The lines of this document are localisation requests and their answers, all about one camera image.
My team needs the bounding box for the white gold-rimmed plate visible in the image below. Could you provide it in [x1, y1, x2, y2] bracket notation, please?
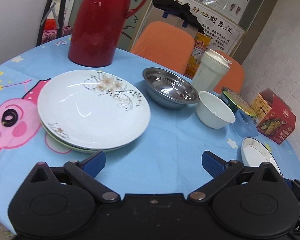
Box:
[241, 137, 281, 174]

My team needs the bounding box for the green plastic plate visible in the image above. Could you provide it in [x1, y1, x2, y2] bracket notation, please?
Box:
[39, 119, 131, 155]

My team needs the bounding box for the blue translucent plastic bowl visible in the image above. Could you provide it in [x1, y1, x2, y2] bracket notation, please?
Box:
[233, 109, 258, 138]

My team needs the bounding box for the small white ceramic bowl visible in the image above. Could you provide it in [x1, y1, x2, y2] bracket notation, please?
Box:
[196, 91, 236, 129]

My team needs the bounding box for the white floral plate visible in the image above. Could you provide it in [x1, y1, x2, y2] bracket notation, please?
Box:
[37, 70, 151, 151]

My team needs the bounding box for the steel bowl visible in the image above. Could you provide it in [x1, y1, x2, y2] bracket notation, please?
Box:
[142, 67, 199, 110]

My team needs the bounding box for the instant noodle cup green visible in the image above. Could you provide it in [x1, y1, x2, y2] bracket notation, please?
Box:
[221, 87, 256, 117]

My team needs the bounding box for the red cracker box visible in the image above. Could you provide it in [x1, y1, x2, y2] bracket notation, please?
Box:
[251, 88, 296, 145]

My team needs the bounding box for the right orange chair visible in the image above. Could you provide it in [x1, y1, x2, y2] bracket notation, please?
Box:
[213, 50, 244, 94]

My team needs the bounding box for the orange chair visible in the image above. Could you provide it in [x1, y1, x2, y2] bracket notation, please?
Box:
[213, 50, 244, 94]
[130, 21, 194, 74]

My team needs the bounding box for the white travel tumbler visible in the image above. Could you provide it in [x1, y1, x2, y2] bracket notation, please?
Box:
[191, 49, 231, 93]

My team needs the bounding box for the yellow snack bag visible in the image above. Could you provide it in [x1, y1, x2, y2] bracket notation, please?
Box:
[185, 33, 211, 79]

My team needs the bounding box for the left orange chair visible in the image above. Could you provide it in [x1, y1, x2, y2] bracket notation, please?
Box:
[130, 21, 194, 74]

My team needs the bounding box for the black cloth on box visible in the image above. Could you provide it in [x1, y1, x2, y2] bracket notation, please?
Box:
[152, 0, 205, 34]

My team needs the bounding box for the red thermos jug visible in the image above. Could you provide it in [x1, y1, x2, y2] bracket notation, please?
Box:
[68, 0, 147, 67]

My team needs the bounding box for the brown cardboard box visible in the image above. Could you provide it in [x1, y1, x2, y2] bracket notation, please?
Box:
[144, 7, 198, 38]

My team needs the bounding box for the black metal stand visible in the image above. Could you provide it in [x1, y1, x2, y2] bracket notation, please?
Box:
[36, 0, 70, 46]

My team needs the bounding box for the frosted glass cartoon panel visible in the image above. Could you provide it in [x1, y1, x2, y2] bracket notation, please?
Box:
[117, 0, 150, 51]

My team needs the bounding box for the wall poster with text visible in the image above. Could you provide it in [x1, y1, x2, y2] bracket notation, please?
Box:
[174, 0, 264, 55]

